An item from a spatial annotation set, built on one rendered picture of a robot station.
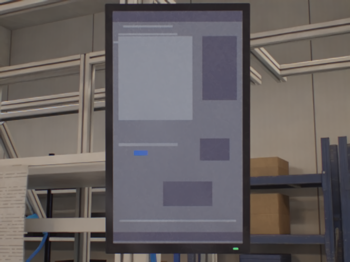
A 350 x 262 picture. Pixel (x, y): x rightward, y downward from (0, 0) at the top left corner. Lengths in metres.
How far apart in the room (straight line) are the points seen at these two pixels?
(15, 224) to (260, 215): 2.95
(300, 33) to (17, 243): 1.17
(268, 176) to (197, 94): 3.20
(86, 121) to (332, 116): 2.94
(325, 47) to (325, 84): 0.33
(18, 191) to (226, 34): 0.78
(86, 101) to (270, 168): 2.39
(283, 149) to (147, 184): 3.72
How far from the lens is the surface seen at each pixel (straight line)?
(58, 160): 1.51
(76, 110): 2.84
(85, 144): 2.16
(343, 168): 4.15
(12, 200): 1.59
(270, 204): 4.27
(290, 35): 1.99
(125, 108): 1.10
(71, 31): 6.13
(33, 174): 1.69
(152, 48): 1.10
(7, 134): 2.67
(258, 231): 4.30
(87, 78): 2.21
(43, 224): 1.65
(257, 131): 4.86
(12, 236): 1.58
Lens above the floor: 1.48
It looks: 11 degrees up
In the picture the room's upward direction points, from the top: straight up
